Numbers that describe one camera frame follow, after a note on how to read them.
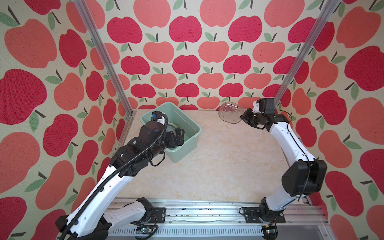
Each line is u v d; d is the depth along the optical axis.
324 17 0.72
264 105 0.65
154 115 0.52
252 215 0.73
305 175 0.45
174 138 0.55
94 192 0.37
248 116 0.75
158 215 0.75
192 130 0.93
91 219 0.37
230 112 0.88
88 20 0.74
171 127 1.05
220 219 0.73
